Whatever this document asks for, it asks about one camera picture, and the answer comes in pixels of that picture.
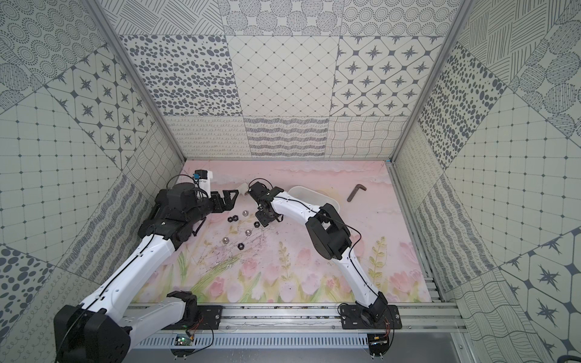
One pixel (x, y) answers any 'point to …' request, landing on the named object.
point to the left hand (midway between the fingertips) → (225, 187)
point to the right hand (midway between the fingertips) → (273, 217)
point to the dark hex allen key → (355, 190)
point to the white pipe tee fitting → (243, 188)
